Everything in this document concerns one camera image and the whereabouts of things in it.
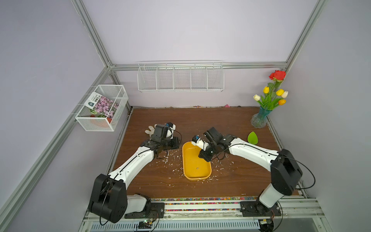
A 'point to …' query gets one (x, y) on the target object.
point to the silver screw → (197, 167)
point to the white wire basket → (92, 120)
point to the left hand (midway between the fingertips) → (181, 142)
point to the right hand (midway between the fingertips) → (200, 153)
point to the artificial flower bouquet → (273, 97)
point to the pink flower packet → (106, 106)
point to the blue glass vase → (259, 120)
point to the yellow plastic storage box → (194, 167)
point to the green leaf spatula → (252, 137)
